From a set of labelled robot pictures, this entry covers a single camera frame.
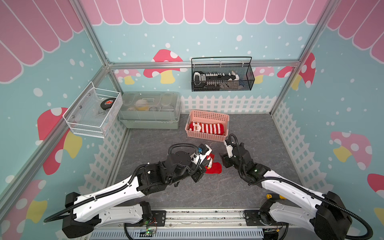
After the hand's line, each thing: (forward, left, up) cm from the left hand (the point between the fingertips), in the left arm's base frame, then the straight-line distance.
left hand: (207, 163), depth 63 cm
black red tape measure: (+30, +52, +6) cm, 60 cm away
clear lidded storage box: (+46, +37, -13) cm, 60 cm away
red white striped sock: (+39, -7, -24) cm, 46 cm away
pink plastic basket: (+51, -3, -26) cm, 58 cm away
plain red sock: (+11, -8, -28) cm, 31 cm away
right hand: (+14, -11, -14) cm, 22 cm away
